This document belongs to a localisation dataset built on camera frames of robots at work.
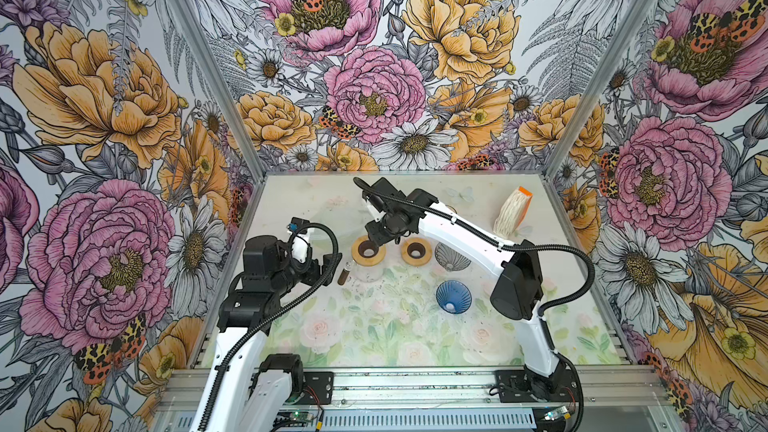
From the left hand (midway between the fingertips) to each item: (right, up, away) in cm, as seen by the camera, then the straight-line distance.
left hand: (324, 261), depth 75 cm
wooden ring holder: (+24, -4, +21) cm, 32 cm away
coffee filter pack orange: (+56, +11, +25) cm, 62 cm away
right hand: (+14, +3, +9) cm, 17 cm away
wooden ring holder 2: (+9, 0, +13) cm, 16 cm away
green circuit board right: (+55, -35, -3) cm, 66 cm away
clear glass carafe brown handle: (+9, -8, +19) cm, 22 cm away
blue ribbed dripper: (+34, -13, +11) cm, 38 cm away
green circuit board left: (-4, -36, -4) cm, 36 cm away
